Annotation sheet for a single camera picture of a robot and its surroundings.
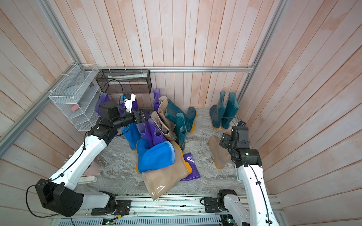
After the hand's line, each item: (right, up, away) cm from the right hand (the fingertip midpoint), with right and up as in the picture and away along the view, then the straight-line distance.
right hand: (230, 137), depth 74 cm
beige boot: (-6, -8, -6) cm, 12 cm away
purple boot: (-77, +24, +17) cm, 83 cm away
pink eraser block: (-90, +17, +8) cm, 92 cm away
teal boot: (-33, +15, +18) cm, 40 cm away
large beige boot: (-38, -23, -3) cm, 45 cm away
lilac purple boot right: (-39, +1, -2) cm, 39 cm away
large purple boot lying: (-18, -23, +10) cm, 31 cm away
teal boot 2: (+6, +16, +13) cm, 21 cm away
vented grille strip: (-12, -42, -4) cm, 44 cm away
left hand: (-43, +13, -3) cm, 45 cm away
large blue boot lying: (-40, -11, +2) cm, 41 cm away
